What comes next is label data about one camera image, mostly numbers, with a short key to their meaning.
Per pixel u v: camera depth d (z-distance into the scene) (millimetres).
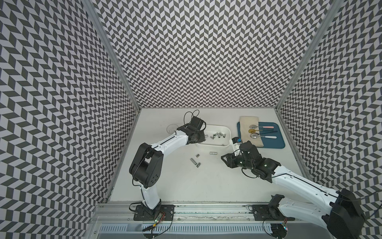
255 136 1019
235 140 712
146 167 469
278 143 986
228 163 721
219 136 1017
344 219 388
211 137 1017
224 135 1019
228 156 707
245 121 1089
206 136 1015
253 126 1056
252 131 1034
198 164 887
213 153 936
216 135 1019
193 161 910
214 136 1014
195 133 769
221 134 1023
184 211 741
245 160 632
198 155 926
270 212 645
